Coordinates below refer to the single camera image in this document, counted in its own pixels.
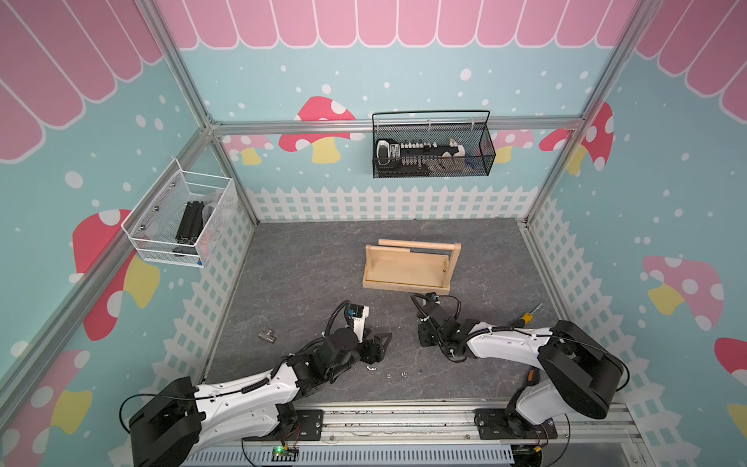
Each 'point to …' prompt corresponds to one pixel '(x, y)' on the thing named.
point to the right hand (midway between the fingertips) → (423, 329)
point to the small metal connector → (267, 335)
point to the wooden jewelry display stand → (410, 266)
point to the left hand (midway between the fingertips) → (381, 338)
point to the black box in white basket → (191, 227)
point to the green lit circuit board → (281, 454)
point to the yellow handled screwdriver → (526, 317)
